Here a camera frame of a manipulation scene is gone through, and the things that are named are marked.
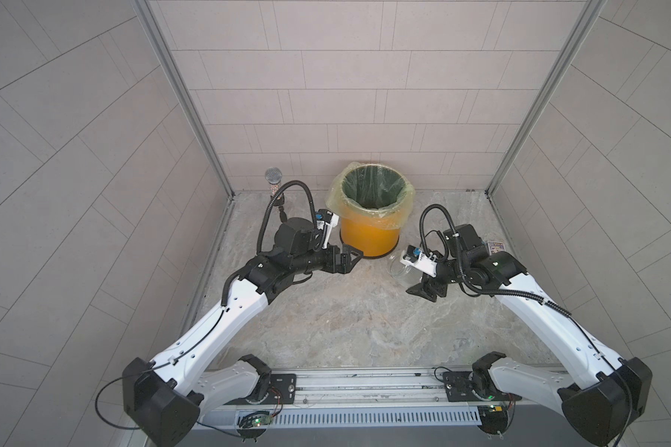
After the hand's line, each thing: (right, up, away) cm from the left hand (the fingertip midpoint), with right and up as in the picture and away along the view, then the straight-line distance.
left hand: (355, 252), depth 70 cm
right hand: (+15, -6, +5) cm, 17 cm away
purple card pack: (+51, -2, +28) cm, 58 cm away
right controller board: (+34, -41, -2) cm, 53 cm away
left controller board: (-24, -40, -5) cm, 47 cm away
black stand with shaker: (-23, +20, +9) cm, 32 cm away
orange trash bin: (+7, 0, +28) cm, 29 cm away
